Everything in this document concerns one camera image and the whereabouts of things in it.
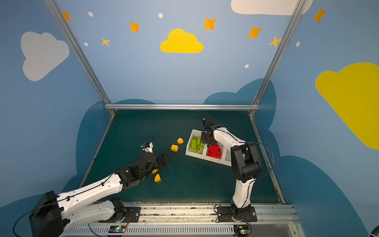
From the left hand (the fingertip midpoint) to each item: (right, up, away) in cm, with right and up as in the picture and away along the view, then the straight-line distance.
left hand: (165, 156), depth 81 cm
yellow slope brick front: (-5, -14, +4) cm, 15 cm away
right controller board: (+39, -34, -10) cm, 53 cm away
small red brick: (+29, +1, +13) cm, 32 cm away
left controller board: (-22, -33, -10) cm, 41 cm away
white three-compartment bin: (+37, -3, +9) cm, 38 cm away
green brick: (+18, +5, +18) cm, 26 cm away
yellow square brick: (+3, +2, +18) cm, 18 cm away
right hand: (+25, +8, +16) cm, 31 cm away
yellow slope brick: (+7, +7, +21) cm, 23 cm away
